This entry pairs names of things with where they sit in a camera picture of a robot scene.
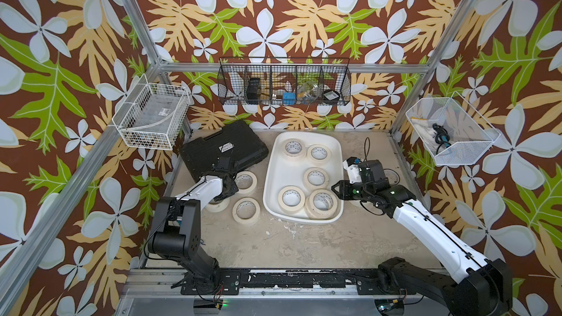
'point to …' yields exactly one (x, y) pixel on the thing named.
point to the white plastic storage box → (280, 172)
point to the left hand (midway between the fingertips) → (229, 188)
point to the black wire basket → (280, 80)
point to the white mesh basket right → (449, 132)
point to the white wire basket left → (152, 115)
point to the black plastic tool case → (238, 140)
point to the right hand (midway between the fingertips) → (333, 186)
